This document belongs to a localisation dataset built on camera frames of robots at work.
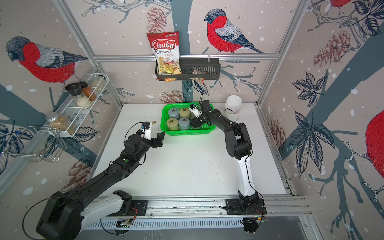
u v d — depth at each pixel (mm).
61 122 610
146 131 690
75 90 683
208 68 951
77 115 684
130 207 688
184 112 1039
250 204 637
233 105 1047
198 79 901
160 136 748
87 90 758
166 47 815
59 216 394
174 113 1037
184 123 981
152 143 727
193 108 927
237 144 581
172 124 976
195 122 927
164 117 1031
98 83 840
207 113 773
